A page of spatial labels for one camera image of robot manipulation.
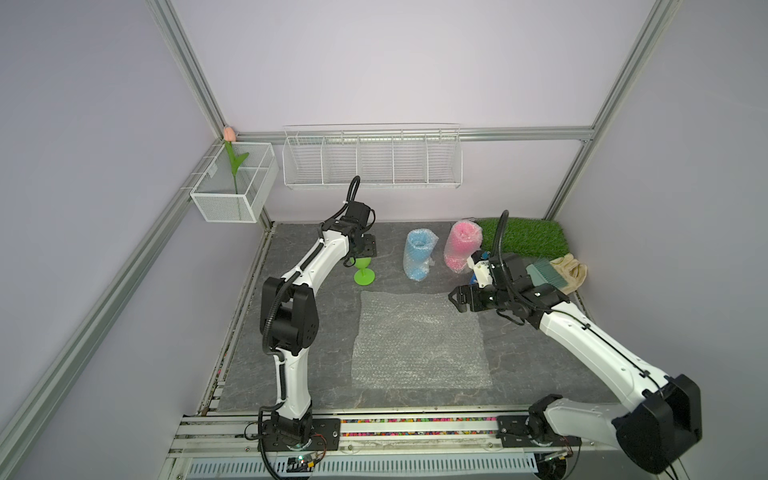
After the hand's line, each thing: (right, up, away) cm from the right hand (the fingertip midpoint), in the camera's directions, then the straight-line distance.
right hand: (462, 291), depth 81 cm
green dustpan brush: (+34, +4, +24) cm, 42 cm away
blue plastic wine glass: (-11, +9, +14) cm, 20 cm away
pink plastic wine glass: (+3, +15, +13) cm, 20 cm away
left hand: (-29, +11, +13) cm, 33 cm away
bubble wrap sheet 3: (+3, +15, +13) cm, 20 cm away
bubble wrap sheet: (-12, +10, +13) cm, 20 cm away
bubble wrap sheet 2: (-12, -16, +8) cm, 21 cm away
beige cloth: (+46, +4, +25) cm, 52 cm away
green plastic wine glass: (-30, +2, +23) cm, 37 cm away
